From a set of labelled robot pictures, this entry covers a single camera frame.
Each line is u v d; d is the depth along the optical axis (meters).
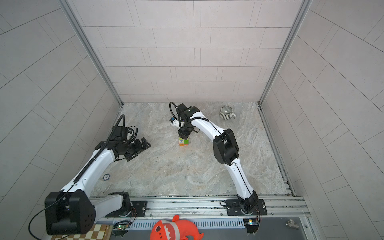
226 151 0.58
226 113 1.08
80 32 0.79
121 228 0.64
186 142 0.92
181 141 0.91
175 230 0.60
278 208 0.72
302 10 0.72
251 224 0.68
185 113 0.69
